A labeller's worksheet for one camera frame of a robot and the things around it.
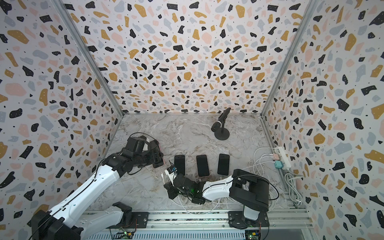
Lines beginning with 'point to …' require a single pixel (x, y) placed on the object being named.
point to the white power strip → (283, 158)
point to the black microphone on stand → (220, 132)
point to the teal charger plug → (278, 164)
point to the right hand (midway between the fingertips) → (164, 187)
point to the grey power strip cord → (294, 195)
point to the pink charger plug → (276, 156)
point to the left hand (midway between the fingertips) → (160, 155)
